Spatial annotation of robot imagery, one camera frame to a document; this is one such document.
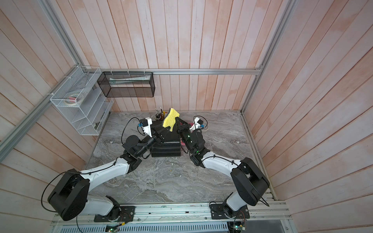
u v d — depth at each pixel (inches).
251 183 17.6
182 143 27.5
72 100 28.6
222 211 26.0
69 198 16.5
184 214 29.5
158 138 26.3
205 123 28.4
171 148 34.4
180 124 29.4
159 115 37.4
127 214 28.7
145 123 25.5
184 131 27.5
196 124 28.7
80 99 29.2
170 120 28.2
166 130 27.8
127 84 36.1
